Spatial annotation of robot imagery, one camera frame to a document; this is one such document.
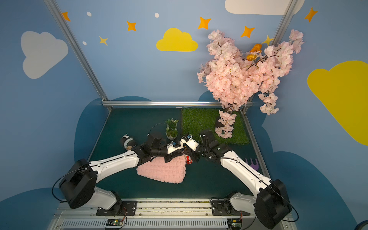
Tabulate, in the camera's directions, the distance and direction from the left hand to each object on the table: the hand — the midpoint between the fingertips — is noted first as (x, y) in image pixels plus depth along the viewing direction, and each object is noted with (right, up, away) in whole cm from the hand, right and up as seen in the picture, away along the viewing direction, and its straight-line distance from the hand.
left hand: (182, 149), depth 80 cm
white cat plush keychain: (+4, -7, +3) cm, 9 cm away
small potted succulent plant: (-8, +9, +21) cm, 24 cm away
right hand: (+3, 0, -1) cm, 3 cm away
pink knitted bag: (-14, -12, +2) cm, 19 cm away
